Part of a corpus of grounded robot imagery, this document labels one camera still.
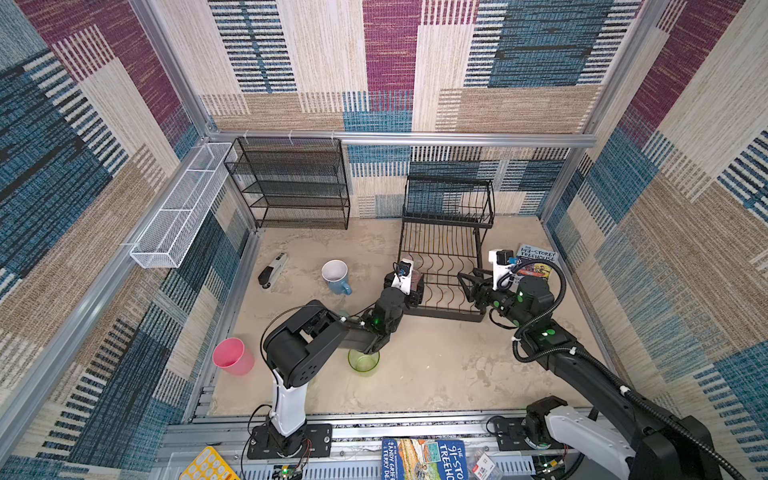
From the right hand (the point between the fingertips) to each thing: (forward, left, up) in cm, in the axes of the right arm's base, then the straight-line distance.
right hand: (468, 276), depth 80 cm
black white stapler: (+13, +61, -16) cm, 64 cm away
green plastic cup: (-15, +29, -20) cm, 38 cm away
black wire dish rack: (+16, +5, +4) cm, 18 cm away
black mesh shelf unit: (+45, +56, -3) cm, 72 cm away
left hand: (+6, +13, -7) cm, 16 cm away
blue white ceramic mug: (+11, +38, -12) cm, 41 cm away
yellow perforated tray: (-39, +63, -18) cm, 76 cm away
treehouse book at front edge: (-38, +14, -17) cm, 44 cm away
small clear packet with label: (-39, +1, -18) cm, 43 cm away
